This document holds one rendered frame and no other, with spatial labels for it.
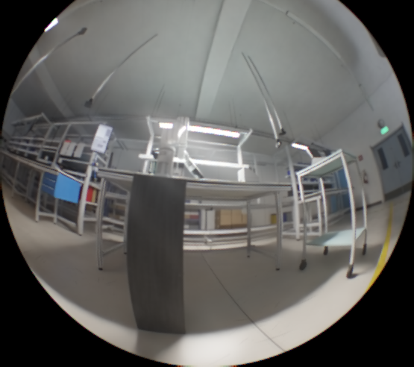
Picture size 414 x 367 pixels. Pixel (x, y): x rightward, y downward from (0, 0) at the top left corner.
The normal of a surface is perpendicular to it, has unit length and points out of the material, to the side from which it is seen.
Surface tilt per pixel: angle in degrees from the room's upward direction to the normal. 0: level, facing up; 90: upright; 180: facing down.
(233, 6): 180
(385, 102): 90
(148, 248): 90
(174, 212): 90
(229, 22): 180
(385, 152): 90
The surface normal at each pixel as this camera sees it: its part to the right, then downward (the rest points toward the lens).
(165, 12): -0.02, 0.91
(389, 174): -0.98, -0.10
